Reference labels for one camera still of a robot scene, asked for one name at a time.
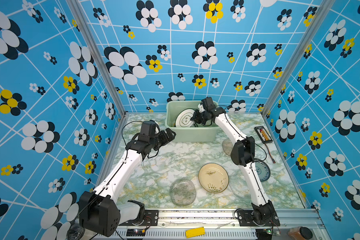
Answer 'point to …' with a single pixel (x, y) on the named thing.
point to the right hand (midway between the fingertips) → (191, 118)
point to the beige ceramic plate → (213, 178)
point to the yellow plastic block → (195, 232)
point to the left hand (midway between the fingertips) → (171, 136)
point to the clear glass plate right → (239, 186)
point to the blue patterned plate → (262, 169)
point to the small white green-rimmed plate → (183, 119)
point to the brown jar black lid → (300, 233)
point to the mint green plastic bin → (208, 132)
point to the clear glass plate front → (182, 191)
